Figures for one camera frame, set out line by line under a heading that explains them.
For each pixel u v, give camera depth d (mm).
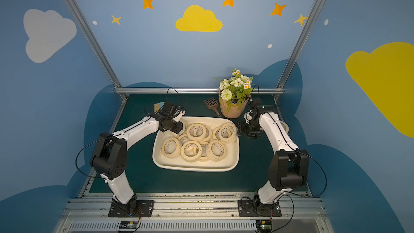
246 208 745
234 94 868
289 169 448
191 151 907
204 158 871
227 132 981
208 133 981
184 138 959
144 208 739
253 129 720
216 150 931
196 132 984
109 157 481
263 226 730
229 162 899
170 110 752
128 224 718
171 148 931
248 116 851
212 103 1148
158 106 1158
